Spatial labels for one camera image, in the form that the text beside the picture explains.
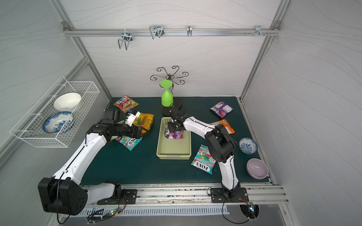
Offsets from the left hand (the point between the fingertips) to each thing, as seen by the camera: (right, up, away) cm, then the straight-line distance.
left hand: (142, 129), depth 78 cm
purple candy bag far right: (+54, +12, +33) cm, 64 cm away
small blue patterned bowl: (+66, -13, +13) cm, 68 cm away
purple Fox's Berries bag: (+16, -6, +17) cm, 25 cm away
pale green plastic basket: (+16, -16, +16) cm, 28 cm away
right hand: (+15, 0, +17) cm, 22 cm away
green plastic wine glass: (+13, +20, +10) cm, 25 cm away
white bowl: (-37, +15, -7) cm, 41 cm away
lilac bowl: (+67, -24, +4) cm, 72 cm away
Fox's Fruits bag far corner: (-25, +17, +37) cm, 48 cm away
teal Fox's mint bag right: (+36, -20, +7) cm, 42 cm away
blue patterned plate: (-35, +5, -14) cm, 38 cm away
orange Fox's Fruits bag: (+54, +2, +26) cm, 60 cm away
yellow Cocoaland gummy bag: (-5, +4, +22) cm, 23 cm away
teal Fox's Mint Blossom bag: (-13, -11, +15) cm, 22 cm away
